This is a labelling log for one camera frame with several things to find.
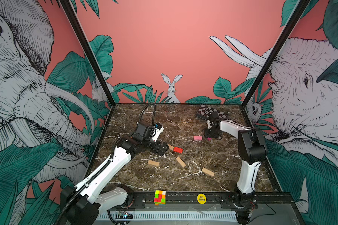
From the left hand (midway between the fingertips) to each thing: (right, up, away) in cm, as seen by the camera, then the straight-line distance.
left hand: (163, 143), depth 76 cm
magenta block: (+31, -1, +21) cm, 38 cm away
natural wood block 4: (+27, -19, +7) cm, 34 cm away
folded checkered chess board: (+32, +21, +41) cm, 56 cm away
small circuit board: (-19, -35, -6) cm, 41 cm away
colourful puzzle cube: (-1, -27, -6) cm, 28 cm away
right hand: (+30, +3, +25) cm, 39 cm away
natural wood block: (+4, -7, +17) cm, 19 cm away
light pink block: (+23, 0, +22) cm, 32 cm away
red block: (+9, -8, +17) cm, 21 cm away
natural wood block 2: (-7, -15, +10) cm, 19 cm away
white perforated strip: (+5, -36, -6) cm, 37 cm away
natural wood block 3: (+10, -14, +12) cm, 21 cm away
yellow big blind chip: (+21, -30, -2) cm, 37 cm away
